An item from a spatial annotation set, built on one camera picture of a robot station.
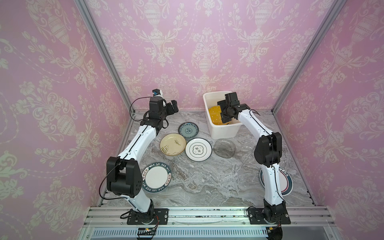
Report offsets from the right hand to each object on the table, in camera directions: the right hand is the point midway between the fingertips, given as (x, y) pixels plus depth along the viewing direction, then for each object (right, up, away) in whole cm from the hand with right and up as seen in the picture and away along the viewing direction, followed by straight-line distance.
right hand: (218, 108), depth 99 cm
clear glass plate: (+4, -27, +1) cm, 27 cm away
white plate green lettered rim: (-39, -43, -10) cm, 59 cm away
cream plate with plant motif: (-31, -25, +1) cm, 39 cm away
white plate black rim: (-13, -28, 0) cm, 31 cm away
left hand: (-30, +1, -14) cm, 33 cm away
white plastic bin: (+8, -15, -2) cm, 17 cm away
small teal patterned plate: (-20, -15, +10) cm, 27 cm away
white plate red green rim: (+37, -43, -14) cm, 59 cm away
